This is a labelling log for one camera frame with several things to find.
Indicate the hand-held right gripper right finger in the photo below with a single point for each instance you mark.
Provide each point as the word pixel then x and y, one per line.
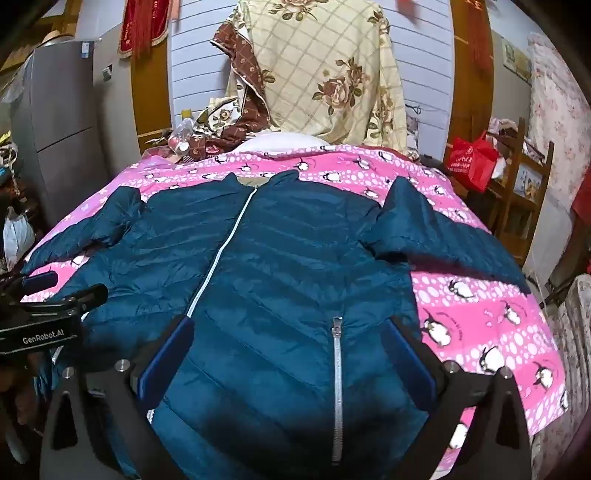
pixel 412 367

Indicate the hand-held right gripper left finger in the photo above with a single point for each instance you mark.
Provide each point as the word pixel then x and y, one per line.
pixel 167 362

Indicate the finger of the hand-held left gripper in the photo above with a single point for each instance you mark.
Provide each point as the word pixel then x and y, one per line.
pixel 40 279
pixel 81 296

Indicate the teal puffer jacket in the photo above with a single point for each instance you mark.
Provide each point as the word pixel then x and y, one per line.
pixel 277 295

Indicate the white plastic bag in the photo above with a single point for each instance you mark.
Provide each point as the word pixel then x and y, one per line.
pixel 17 237

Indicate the pink penguin print blanket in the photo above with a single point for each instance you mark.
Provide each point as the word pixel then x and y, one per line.
pixel 480 318

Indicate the grey refrigerator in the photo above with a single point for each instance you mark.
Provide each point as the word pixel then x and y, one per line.
pixel 55 124

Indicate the pale floral fabric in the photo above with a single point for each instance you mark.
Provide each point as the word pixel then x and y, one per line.
pixel 575 369

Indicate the clear plastic bottle yellow cap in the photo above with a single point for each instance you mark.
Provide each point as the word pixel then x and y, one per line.
pixel 187 124

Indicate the wooden shelf rack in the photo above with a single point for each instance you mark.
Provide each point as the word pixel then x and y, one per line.
pixel 519 194

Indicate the red shopping bag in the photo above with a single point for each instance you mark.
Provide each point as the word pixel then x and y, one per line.
pixel 473 161

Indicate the white pillow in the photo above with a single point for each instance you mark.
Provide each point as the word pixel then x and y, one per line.
pixel 281 141

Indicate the brown floral cloth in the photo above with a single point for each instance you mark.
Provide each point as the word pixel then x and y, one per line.
pixel 242 83

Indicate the red tasselled banner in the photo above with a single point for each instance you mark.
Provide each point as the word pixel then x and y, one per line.
pixel 138 27
pixel 478 32

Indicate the pink floral curtain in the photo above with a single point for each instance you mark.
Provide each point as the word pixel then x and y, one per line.
pixel 561 106

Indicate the cream floral checked quilt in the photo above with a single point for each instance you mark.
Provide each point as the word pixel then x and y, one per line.
pixel 323 69

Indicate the wall switch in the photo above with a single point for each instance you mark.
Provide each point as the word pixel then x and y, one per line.
pixel 107 73

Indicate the framed wall picture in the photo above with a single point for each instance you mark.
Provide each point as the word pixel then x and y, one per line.
pixel 516 60

